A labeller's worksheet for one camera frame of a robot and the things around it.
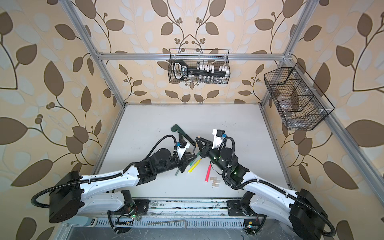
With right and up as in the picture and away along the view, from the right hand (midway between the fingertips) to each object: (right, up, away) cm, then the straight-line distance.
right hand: (196, 140), depth 71 cm
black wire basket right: (+52, +18, +2) cm, 55 cm away
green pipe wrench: (-15, +4, +33) cm, 37 cm away
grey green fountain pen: (-12, -21, +15) cm, 28 cm away
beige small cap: (+10, -23, +13) cm, 28 cm away
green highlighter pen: (+1, -9, +3) cm, 9 cm away
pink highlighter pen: (+7, -21, +15) cm, 27 cm away
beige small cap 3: (+11, -26, +10) cm, 30 cm away
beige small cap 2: (+11, -24, +11) cm, 29 cm away
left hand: (0, -7, +1) cm, 7 cm away
